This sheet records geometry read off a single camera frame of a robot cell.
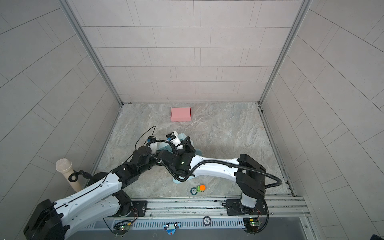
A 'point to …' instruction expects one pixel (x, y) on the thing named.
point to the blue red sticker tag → (171, 228)
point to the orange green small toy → (201, 188)
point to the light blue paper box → (166, 146)
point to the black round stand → (94, 178)
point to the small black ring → (193, 191)
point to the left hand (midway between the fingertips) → (173, 151)
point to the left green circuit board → (122, 227)
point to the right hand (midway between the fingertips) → (187, 140)
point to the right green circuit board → (251, 225)
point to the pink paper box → (181, 114)
